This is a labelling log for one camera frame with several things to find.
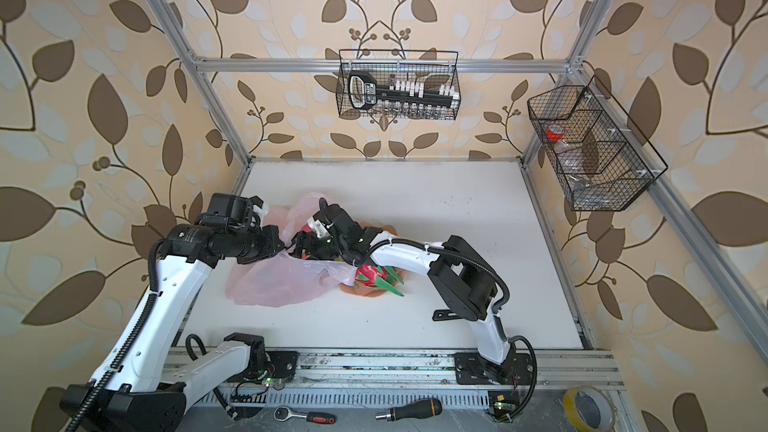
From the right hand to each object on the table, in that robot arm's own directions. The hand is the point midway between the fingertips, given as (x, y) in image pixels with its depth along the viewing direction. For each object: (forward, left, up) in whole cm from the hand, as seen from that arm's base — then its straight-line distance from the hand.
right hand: (287, 261), depth 75 cm
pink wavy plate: (-4, -22, -13) cm, 25 cm away
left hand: (+3, -1, +5) cm, 6 cm away
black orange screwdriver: (-30, -33, -15) cm, 47 cm away
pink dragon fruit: (-1, -23, -8) cm, 25 cm away
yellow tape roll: (-32, -73, -17) cm, 81 cm away
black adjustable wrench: (-9, -41, -16) cm, 45 cm away
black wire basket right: (+17, -80, +18) cm, 84 cm away
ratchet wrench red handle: (-30, -1, -16) cm, 34 cm away
